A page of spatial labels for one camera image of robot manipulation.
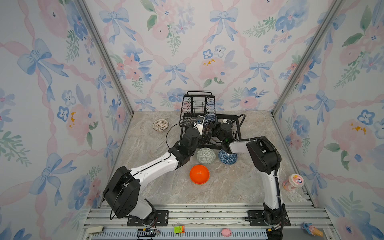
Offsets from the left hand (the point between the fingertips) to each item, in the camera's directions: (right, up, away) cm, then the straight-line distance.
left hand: (203, 124), depth 79 cm
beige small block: (-51, -49, -9) cm, 71 cm away
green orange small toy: (-11, -49, -10) cm, 51 cm away
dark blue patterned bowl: (+17, -21, +16) cm, 31 cm away
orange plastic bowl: (-1, -28, +6) cm, 29 cm away
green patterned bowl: (+3, -20, +16) cm, 26 cm away
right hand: (+3, +4, +20) cm, 20 cm away
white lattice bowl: (-29, 0, +31) cm, 42 cm away
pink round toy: (+10, -50, -10) cm, 52 cm away
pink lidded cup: (+47, -29, -2) cm, 55 cm away
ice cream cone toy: (+50, -49, -10) cm, 70 cm away
